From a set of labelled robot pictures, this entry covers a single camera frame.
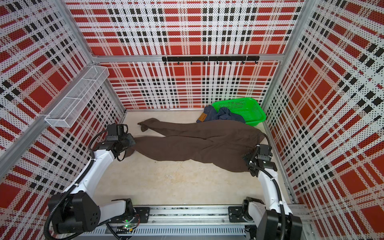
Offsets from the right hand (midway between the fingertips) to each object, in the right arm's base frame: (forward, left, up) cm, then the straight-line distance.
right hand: (247, 160), depth 84 cm
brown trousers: (+15, +14, -8) cm, 22 cm away
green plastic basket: (+44, -14, -6) cm, 46 cm away
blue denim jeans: (+37, +20, 0) cm, 42 cm away
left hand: (+9, +66, +8) cm, 67 cm away
